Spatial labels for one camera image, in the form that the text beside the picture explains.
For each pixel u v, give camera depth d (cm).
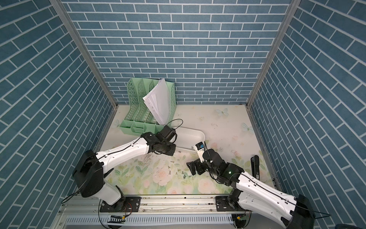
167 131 65
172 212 72
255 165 85
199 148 67
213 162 56
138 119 106
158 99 93
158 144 61
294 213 41
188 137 99
